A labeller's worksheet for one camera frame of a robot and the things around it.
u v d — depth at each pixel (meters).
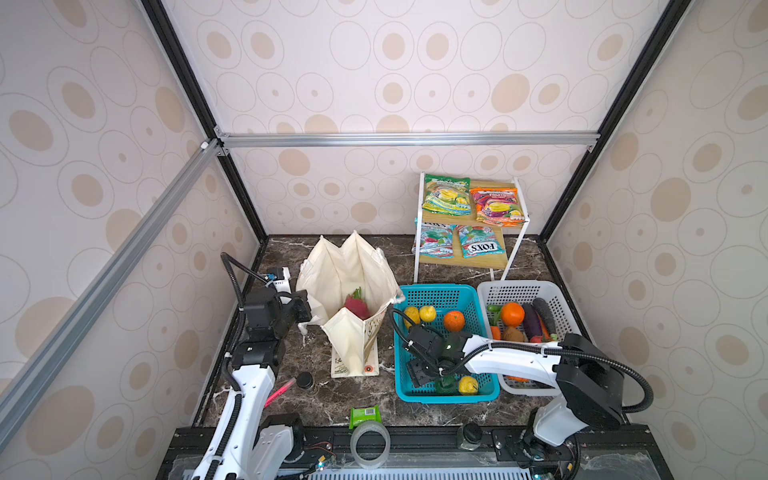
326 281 0.91
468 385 0.78
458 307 0.97
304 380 0.75
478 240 0.95
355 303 0.92
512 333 0.89
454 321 0.90
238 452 0.41
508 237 0.97
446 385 0.83
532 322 0.92
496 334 0.89
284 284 0.69
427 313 0.92
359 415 0.77
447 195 0.80
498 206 0.78
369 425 0.74
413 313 0.93
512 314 0.92
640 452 0.73
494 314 0.94
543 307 0.93
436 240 0.93
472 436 0.77
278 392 0.81
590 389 0.44
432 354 0.64
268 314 0.57
